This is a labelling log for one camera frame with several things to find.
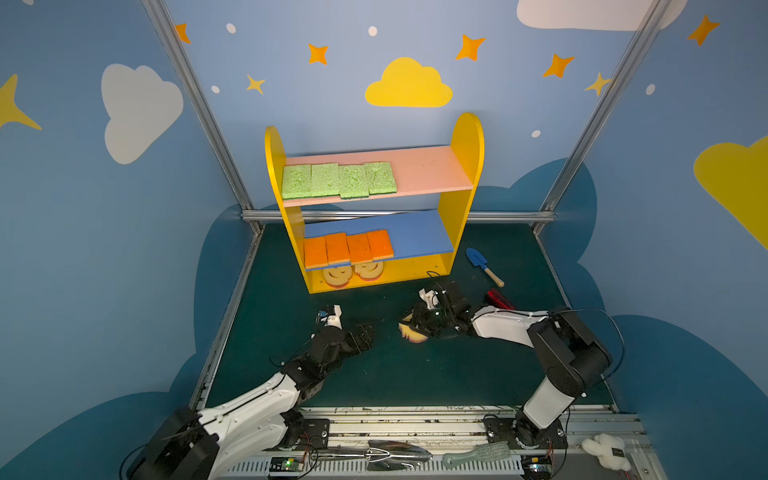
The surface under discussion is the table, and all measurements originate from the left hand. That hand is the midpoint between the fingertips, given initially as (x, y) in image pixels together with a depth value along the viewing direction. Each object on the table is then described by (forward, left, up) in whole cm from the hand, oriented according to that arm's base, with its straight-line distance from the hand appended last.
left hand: (364, 327), depth 84 cm
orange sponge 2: (+23, +9, +8) cm, 26 cm away
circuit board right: (-31, -44, -10) cm, 55 cm away
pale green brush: (-29, -33, -7) cm, 44 cm away
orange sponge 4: (+26, -4, +6) cm, 27 cm away
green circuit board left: (-32, +17, -9) cm, 37 cm away
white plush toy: (-28, -60, -5) cm, 67 cm away
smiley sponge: (+20, +11, -4) cm, 23 cm away
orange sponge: (+22, +17, +6) cm, 28 cm away
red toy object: (+13, -42, -4) cm, 45 cm away
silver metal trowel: (-30, -6, -7) cm, 31 cm away
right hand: (+4, -12, -3) cm, 13 cm away
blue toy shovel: (+33, -41, -8) cm, 53 cm away
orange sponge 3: (+23, +2, +7) cm, 24 cm away
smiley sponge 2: (+24, 0, -5) cm, 24 cm away
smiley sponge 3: (0, -14, -5) cm, 15 cm away
